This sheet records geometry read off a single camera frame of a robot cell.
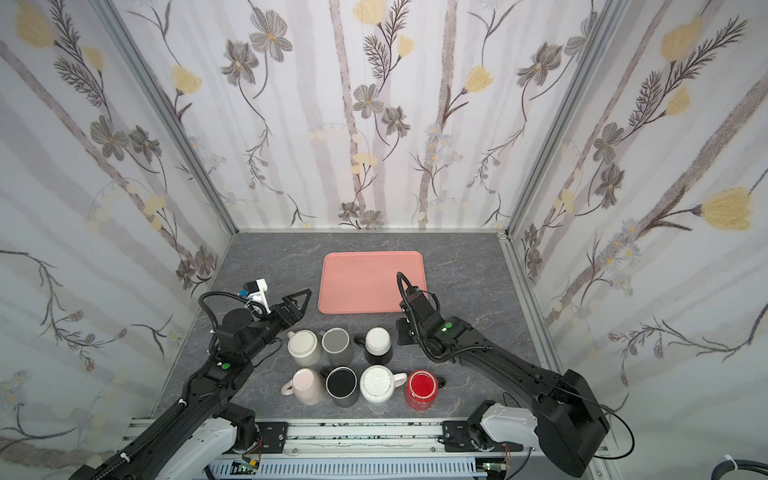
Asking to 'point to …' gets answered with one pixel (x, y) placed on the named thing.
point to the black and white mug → (377, 344)
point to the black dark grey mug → (341, 385)
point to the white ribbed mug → (378, 382)
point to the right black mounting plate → (457, 438)
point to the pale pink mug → (306, 386)
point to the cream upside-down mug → (303, 346)
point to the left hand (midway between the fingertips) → (300, 290)
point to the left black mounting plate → (273, 436)
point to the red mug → (421, 390)
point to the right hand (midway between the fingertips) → (394, 321)
